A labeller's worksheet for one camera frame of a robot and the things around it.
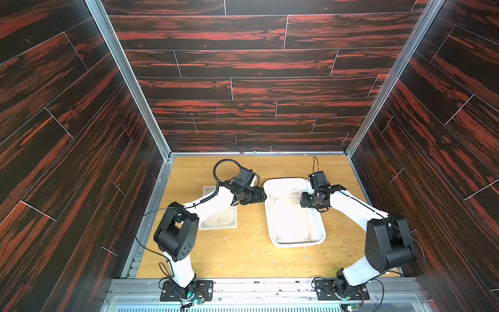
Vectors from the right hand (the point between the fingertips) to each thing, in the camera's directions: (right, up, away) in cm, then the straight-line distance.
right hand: (309, 200), depth 93 cm
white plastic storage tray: (-11, -10, -5) cm, 16 cm away
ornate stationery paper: (-41, -9, 0) cm, 42 cm away
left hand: (-23, +2, -4) cm, 23 cm away
